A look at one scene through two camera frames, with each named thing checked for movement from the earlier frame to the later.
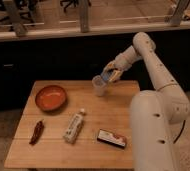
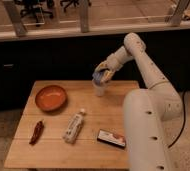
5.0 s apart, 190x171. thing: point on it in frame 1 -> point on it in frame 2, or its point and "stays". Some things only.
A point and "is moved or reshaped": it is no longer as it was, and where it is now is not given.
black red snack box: (111, 138) stays
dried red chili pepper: (37, 132) stays
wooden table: (64, 125) stays
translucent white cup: (99, 85) stays
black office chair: (18, 11) -> (37, 8)
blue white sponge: (105, 75) is moved or reshaped
